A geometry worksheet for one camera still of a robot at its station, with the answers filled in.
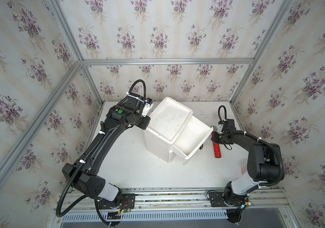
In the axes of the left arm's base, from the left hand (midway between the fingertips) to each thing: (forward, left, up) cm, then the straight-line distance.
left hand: (146, 120), depth 75 cm
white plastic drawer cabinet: (+2, -11, -3) cm, 12 cm away
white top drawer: (-3, -27, -10) cm, 29 cm away
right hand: (+3, -47, -23) cm, 53 cm away
